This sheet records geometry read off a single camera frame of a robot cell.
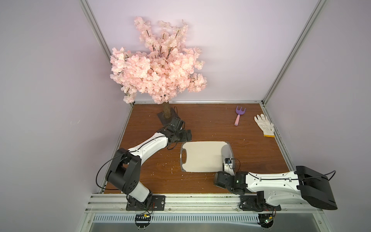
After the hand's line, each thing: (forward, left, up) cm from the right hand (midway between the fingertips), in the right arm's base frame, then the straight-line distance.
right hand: (221, 176), depth 82 cm
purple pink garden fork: (+50, -19, 0) cm, 54 cm away
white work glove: (+40, -36, -1) cm, 54 cm away
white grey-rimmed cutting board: (+12, +12, -1) cm, 17 cm away
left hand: (+21, +21, +10) cm, 32 cm away
